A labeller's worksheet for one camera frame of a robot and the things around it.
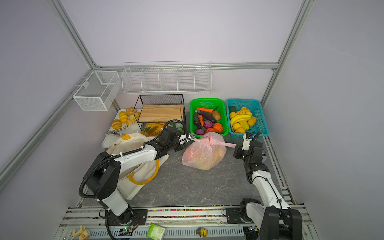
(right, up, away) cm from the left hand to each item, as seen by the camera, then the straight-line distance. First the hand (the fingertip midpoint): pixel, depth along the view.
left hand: (184, 137), depth 90 cm
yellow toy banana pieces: (-44, -43, -23) cm, 65 cm away
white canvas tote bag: (-21, -19, -21) cm, 35 cm away
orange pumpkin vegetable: (+23, +5, +13) cm, 26 cm away
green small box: (-11, -42, -22) cm, 49 cm away
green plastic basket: (+19, +25, +33) cm, 46 cm away
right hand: (+32, -6, -4) cm, 33 cm away
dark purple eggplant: (+15, +15, +23) cm, 31 cm away
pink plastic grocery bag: (+13, -8, -7) cm, 17 cm away
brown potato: (+23, +15, +22) cm, 35 cm away
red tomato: (+17, +4, +12) cm, 22 cm away
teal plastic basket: (+53, +22, +26) cm, 63 cm away
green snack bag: (-5, +6, +15) cm, 17 cm away
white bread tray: (-52, 0, +14) cm, 54 cm away
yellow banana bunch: (+41, +11, +19) cm, 46 cm away
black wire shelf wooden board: (-18, +19, +12) cm, 29 cm away
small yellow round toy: (+12, -42, -22) cm, 49 cm away
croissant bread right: (-42, +15, +26) cm, 52 cm away
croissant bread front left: (-52, +8, +20) cm, 56 cm away
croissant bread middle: (-49, +13, +25) cm, 57 cm away
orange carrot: (+17, +19, +26) cm, 36 cm away
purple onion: (+16, +8, +15) cm, 23 cm away
